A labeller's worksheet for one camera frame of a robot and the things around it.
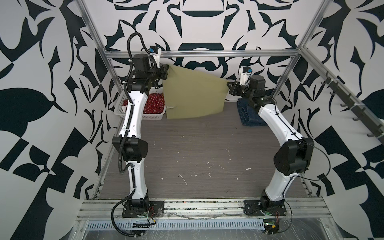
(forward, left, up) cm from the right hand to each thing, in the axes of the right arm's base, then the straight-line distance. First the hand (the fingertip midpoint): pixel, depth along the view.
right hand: (229, 80), depth 81 cm
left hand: (+4, +32, +10) cm, 34 cm away
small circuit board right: (-61, -15, -37) cm, 73 cm away
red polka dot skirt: (+14, +49, -31) cm, 59 cm away
